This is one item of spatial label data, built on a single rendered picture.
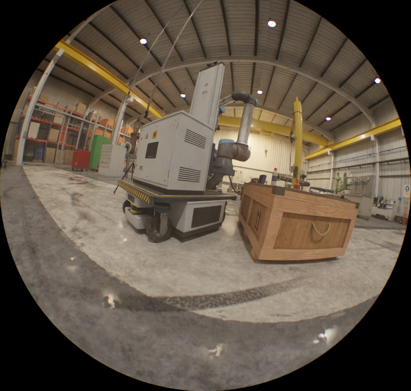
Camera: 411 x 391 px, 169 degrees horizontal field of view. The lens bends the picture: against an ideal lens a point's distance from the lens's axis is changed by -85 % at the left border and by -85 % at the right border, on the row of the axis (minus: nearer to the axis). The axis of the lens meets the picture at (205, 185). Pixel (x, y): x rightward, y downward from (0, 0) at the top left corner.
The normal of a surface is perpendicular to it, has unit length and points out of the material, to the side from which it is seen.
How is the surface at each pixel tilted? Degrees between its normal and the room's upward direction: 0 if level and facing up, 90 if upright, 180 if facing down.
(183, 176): 90
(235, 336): 0
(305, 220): 90
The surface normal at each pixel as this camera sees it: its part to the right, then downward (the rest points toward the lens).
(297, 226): -0.11, 0.04
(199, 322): 0.15, -0.99
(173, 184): 0.76, 0.16
